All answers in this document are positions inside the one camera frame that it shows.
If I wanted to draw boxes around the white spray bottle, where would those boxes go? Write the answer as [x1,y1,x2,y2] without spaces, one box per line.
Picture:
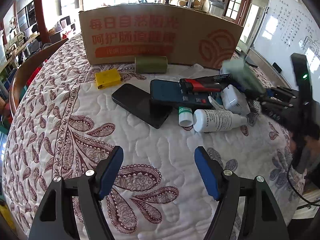
[193,109,248,132]

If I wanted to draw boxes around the small white green bottle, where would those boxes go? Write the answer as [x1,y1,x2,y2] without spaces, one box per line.
[178,107,193,127]

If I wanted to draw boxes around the white power adapter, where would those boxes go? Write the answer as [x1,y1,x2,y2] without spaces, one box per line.
[221,85,251,116]

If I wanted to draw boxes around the green seaweed cracker packet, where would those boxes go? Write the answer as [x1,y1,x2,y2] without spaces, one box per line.
[221,59,266,98]

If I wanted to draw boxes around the black smartphone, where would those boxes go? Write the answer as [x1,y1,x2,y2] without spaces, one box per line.
[112,83,172,129]

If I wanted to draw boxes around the red black utility knife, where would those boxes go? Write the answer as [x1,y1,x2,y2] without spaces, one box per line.
[179,74,234,93]

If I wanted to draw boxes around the dark blue remote device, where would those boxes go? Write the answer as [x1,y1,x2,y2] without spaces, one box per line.
[150,80,221,110]

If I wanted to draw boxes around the yellow small box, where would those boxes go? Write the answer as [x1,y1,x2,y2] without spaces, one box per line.
[95,69,121,89]

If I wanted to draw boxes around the olive green roll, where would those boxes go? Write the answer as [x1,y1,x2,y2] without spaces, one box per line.
[135,56,168,74]

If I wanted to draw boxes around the brown wooden door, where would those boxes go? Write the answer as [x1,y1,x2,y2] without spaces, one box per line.
[222,0,252,27]

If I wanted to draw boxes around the brown cardboard box orange print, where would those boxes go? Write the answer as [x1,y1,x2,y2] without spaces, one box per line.
[79,3,243,69]

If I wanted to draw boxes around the wooden chair backrest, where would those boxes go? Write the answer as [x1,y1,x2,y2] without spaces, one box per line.
[9,38,68,116]

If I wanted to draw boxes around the beige standing fan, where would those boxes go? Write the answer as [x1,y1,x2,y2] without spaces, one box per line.
[177,0,203,10]

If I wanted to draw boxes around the whiteboard on wall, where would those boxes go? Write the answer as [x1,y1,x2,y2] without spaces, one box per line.
[253,0,319,93]

